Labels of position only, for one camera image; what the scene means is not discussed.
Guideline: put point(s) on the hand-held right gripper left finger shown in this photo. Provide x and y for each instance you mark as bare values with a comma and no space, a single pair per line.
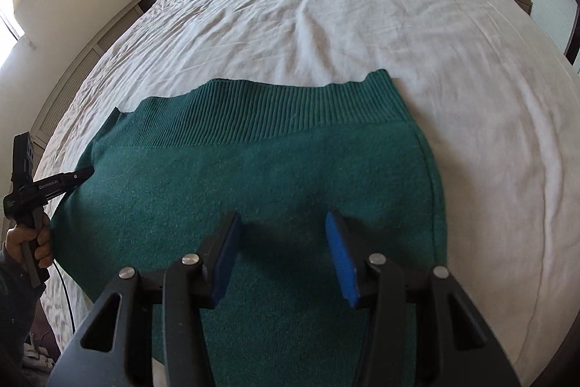
226,251

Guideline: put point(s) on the beige slatted low cabinet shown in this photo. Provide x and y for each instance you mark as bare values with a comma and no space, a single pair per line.
68,97

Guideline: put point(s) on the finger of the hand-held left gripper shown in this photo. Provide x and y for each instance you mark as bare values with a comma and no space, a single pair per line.
77,178

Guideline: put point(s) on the bed with white duvet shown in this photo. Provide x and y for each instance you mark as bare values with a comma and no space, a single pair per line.
362,29

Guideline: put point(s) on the green beaded sweater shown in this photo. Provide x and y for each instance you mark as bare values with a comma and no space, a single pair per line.
272,169

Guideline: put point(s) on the window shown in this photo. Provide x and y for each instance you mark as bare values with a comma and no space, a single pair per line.
7,29

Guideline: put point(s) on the person's left forearm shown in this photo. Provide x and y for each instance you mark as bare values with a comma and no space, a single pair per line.
13,314

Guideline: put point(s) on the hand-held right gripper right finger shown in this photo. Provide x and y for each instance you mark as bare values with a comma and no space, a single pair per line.
342,264

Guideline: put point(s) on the person's left hand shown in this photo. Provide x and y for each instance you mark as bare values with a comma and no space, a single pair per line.
13,244

